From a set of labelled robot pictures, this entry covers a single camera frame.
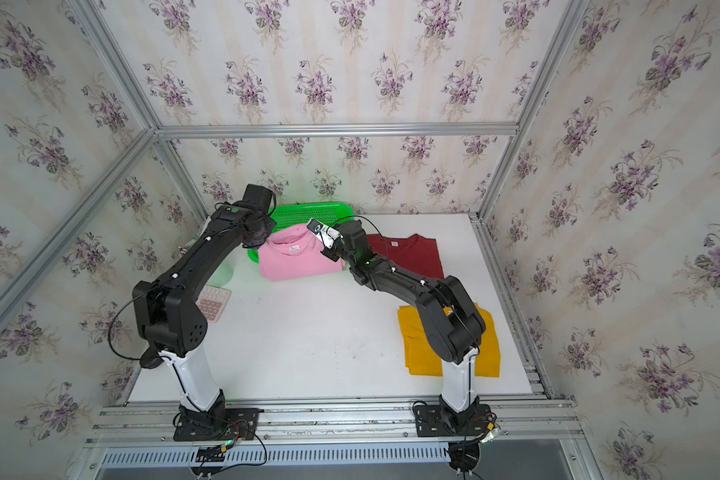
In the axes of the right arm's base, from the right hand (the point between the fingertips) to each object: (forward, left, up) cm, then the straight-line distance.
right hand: (327, 227), depth 88 cm
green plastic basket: (+31, +16, -25) cm, 43 cm away
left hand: (0, +17, -2) cm, 17 cm away
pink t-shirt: (-5, +10, -5) cm, 13 cm away
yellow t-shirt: (-30, -28, -22) cm, 47 cm away
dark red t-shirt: (+8, -31, -23) cm, 39 cm away
